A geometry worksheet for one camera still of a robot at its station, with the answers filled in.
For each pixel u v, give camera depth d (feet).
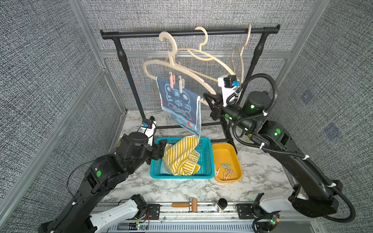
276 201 1.79
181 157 2.66
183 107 2.18
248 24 2.57
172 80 1.99
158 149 1.71
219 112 1.54
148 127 1.56
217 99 1.51
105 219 1.65
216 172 2.81
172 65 1.78
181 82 1.88
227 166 2.90
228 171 2.81
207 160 2.87
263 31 1.77
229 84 1.32
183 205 2.44
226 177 2.74
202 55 3.75
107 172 1.17
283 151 1.24
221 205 2.26
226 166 2.88
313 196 1.27
